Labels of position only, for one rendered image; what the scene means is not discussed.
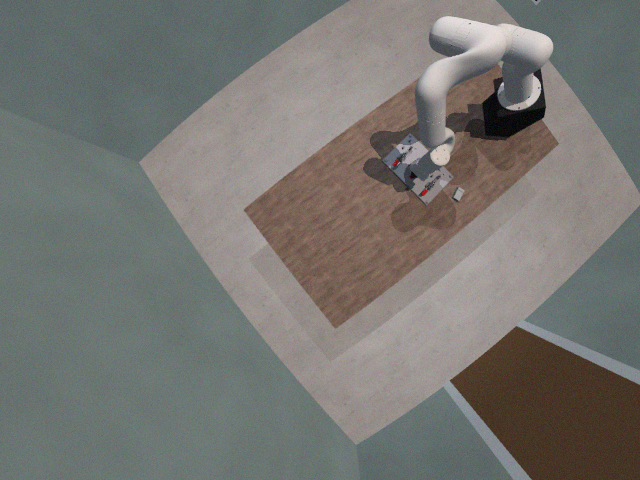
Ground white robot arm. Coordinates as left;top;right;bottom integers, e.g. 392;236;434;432
415;16;553;175

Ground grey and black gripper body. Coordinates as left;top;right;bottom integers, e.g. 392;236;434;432
409;158;431;181

